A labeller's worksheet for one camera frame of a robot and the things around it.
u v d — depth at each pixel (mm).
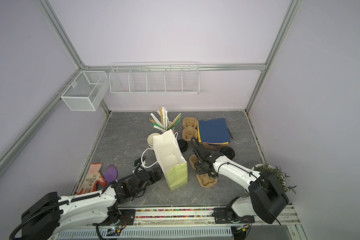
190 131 1050
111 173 885
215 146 964
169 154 958
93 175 868
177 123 935
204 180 845
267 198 418
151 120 907
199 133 1017
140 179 616
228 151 842
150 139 874
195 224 727
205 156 667
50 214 414
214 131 1021
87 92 979
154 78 1009
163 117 964
